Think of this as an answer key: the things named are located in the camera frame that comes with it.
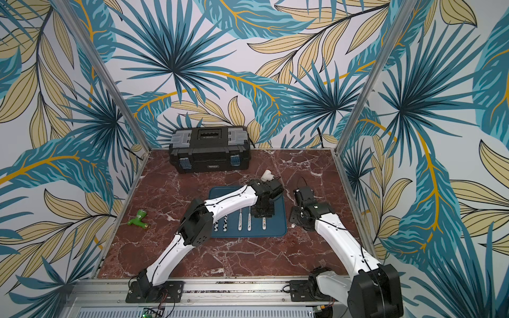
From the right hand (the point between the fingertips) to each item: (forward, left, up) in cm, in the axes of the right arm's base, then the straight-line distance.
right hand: (298, 217), depth 84 cm
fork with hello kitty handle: (+1, +25, -7) cm, 26 cm away
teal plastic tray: (0, +9, -8) cm, 12 cm away
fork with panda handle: (+1, +14, -7) cm, 16 cm away
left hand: (+3, +13, -6) cm, 15 cm away
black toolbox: (+34, +38, +8) cm, 52 cm away
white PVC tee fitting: (+27, +11, -6) cm, 30 cm away
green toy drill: (+3, +71, -6) cm, 72 cm away
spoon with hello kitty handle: (+2, +21, -7) cm, 22 cm away
